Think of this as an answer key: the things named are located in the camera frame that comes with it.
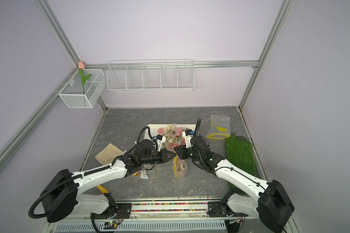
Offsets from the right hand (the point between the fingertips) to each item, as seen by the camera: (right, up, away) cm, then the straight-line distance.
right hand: (174, 147), depth 78 cm
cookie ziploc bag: (+31, +10, +25) cm, 41 cm away
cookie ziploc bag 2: (-12, -10, -9) cm, 18 cm away
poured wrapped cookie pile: (-2, +4, +20) cm, 21 cm away
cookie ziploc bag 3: (+3, -10, +1) cm, 11 cm away
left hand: (+1, -4, -3) cm, 5 cm away
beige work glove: (-45, -8, +16) cm, 49 cm away
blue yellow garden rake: (-39, -23, -1) cm, 45 cm away
